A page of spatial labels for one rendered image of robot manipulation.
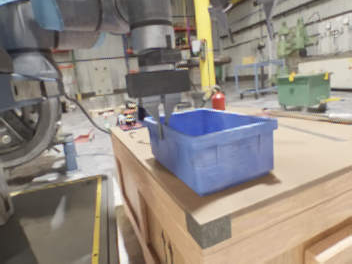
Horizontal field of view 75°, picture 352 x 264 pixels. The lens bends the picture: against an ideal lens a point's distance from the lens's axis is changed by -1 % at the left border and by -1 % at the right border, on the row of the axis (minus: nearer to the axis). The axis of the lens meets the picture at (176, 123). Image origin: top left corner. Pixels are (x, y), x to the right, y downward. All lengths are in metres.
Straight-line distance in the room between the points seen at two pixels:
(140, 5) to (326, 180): 0.51
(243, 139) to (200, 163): 0.10
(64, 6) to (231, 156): 0.43
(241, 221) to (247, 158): 0.12
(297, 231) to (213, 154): 0.23
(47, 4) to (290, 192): 0.57
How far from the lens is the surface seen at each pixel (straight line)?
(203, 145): 0.40
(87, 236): 0.69
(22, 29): 0.87
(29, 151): 1.83
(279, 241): 0.53
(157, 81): 0.49
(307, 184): 0.53
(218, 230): 0.41
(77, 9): 0.55
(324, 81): 3.82
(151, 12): 0.49
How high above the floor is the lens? 0.69
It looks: 11 degrees down
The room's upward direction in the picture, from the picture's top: 6 degrees counter-clockwise
